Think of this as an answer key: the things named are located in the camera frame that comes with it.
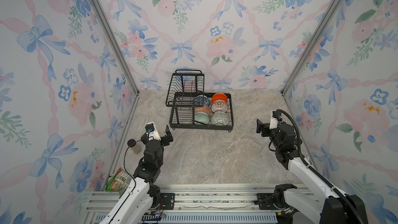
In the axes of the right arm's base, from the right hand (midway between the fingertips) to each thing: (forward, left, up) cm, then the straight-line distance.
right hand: (266, 118), depth 83 cm
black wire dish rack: (+34, +47, -7) cm, 59 cm away
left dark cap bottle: (-13, +71, -9) cm, 72 cm away
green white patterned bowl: (+10, +23, -14) cm, 28 cm away
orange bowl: (+25, +23, -10) cm, 35 cm away
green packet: (-30, +76, -16) cm, 83 cm away
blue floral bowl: (+24, +36, -12) cm, 45 cm away
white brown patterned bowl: (+20, +23, -13) cm, 33 cm away
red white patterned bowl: (+16, +33, -12) cm, 39 cm away
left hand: (-7, +56, +2) cm, 57 cm away
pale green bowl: (+10, +35, -13) cm, 38 cm away
